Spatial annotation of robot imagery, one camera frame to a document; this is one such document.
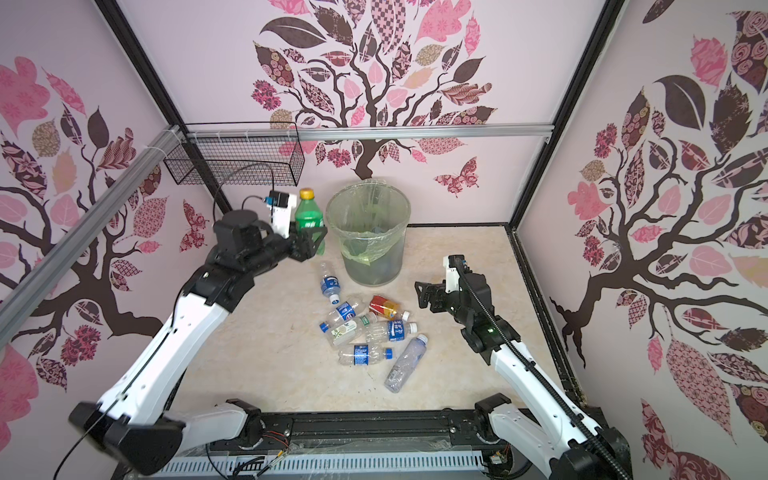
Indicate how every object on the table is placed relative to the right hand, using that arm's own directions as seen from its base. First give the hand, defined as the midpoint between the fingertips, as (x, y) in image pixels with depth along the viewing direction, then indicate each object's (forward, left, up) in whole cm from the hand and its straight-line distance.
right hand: (431, 280), depth 78 cm
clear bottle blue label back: (+9, +31, -16) cm, 36 cm away
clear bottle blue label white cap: (-7, +12, -15) cm, 21 cm away
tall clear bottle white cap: (-15, +6, -19) cm, 25 cm away
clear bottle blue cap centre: (-1, +25, -16) cm, 30 cm away
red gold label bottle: (0, +13, -16) cm, 21 cm away
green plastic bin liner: (+32, +18, -5) cm, 37 cm away
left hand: (+3, +28, +16) cm, 32 cm away
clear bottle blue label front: (-14, +19, -16) cm, 28 cm away
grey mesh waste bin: (+13, +13, -13) cm, 23 cm away
